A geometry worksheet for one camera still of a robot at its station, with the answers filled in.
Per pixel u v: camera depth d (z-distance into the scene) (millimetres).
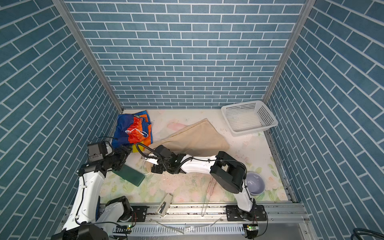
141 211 740
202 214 754
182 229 705
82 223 394
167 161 654
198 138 1046
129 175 861
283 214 762
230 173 490
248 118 1160
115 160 718
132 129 1017
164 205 750
